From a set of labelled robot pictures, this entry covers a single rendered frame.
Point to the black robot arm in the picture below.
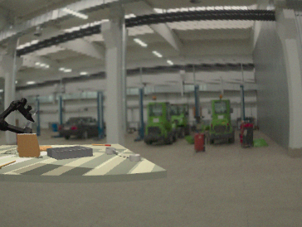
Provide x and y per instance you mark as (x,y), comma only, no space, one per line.
(15,105)

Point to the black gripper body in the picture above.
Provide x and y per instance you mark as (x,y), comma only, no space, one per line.
(26,114)

